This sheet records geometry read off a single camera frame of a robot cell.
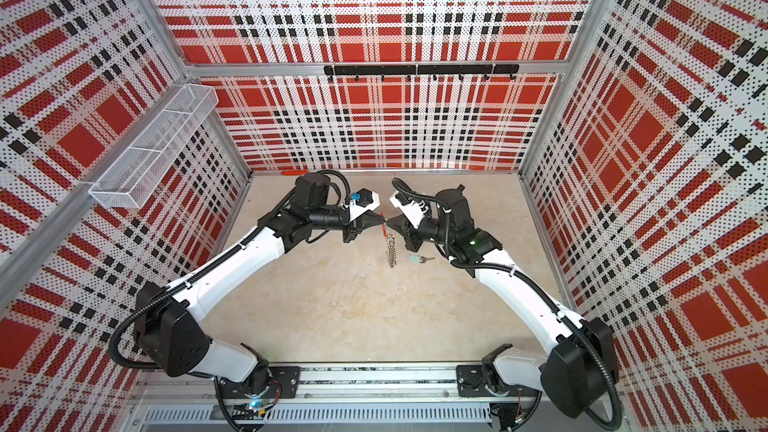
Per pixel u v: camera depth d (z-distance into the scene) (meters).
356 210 0.63
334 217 0.65
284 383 0.73
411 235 0.64
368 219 0.68
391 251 0.76
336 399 0.72
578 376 0.38
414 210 0.64
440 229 0.63
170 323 0.40
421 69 0.88
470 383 0.72
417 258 0.97
